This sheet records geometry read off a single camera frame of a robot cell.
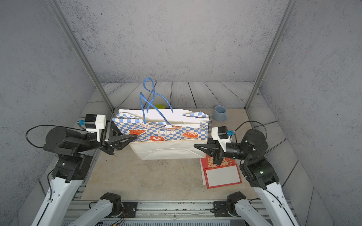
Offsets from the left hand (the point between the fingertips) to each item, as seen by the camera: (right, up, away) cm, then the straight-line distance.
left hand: (136, 136), depth 46 cm
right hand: (+20, -4, +6) cm, 21 cm away
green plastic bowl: (-5, +16, +72) cm, 74 cm away
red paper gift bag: (+33, -28, +37) cm, 57 cm away
